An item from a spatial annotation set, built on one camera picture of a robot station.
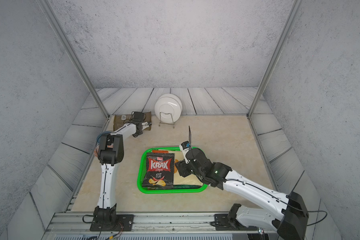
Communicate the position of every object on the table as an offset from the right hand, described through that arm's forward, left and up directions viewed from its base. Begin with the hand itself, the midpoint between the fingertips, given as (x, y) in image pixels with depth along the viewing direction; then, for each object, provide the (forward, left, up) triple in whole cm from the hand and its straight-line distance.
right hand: (180, 163), depth 73 cm
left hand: (+38, +36, -17) cm, 55 cm away
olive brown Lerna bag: (+43, +47, -15) cm, 66 cm away
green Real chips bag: (-6, -3, -15) cm, 17 cm away
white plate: (+44, +10, -4) cm, 46 cm away
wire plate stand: (+41, +16, -15) cm, 46 cm away
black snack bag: (0, +11, -9) cm, 15 cm away
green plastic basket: (-10, +8, -10) cm, 16 cm away
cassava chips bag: (-3, +1, -11) cm, 11 cm away
